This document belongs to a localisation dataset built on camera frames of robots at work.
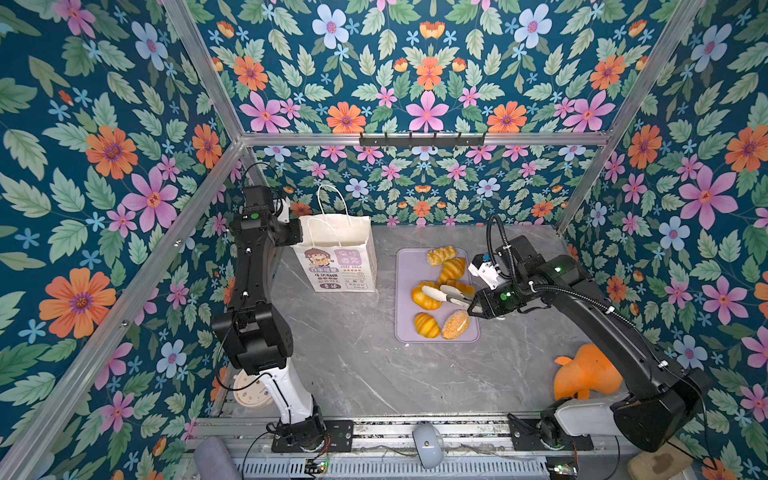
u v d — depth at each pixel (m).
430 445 0.65
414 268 1.08
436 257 1.05
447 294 0.75
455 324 0.88
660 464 0.67
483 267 0.67
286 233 0.75
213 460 0.69
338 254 0.84
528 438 0.73
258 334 0.48
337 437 0.74
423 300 0.95
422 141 0.93
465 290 0.76
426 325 0.88
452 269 1.01
